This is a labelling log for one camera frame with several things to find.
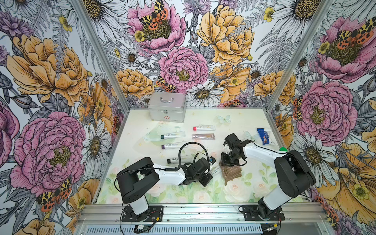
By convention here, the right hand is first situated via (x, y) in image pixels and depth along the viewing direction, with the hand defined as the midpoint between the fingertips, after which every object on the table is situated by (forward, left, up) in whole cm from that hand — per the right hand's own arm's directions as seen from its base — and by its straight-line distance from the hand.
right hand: (223, 167), depth 88 cm
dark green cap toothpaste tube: (+25, +30, 0) cm, 39 cm away
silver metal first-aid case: (+41, +35, +12) cm, 55 cm away
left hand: (-6, +10, -2) cm, 12 cm away
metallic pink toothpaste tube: (+23, +6, 0) cm, 24 cm away
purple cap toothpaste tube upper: (+15, +31, +2) cm, 35 cm away
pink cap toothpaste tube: (+31, +8, 0) cm, 31 cm away
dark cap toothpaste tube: (+7, +24, -2) cm, 25 cm away
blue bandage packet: (+22, -31, +1) cm, 38 cm away
